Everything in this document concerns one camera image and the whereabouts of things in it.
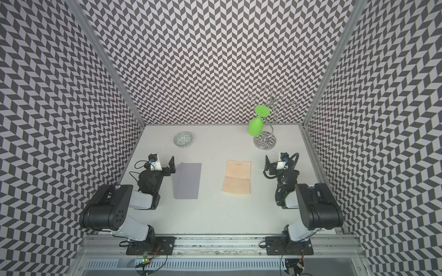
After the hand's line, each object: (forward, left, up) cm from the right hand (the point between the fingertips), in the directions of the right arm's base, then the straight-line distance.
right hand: (275, 157), depth 90 cm
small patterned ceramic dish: (+20, +54, -8) cm, 58 cm away
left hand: (0, +59, 0) cm, 59 cm away
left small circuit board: (-44, +57, -5) cm, 72 cm away
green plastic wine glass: (+11, +11, +14) cm, 20 cm away
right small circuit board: (-45, -3, -10) cm, 46 cm away
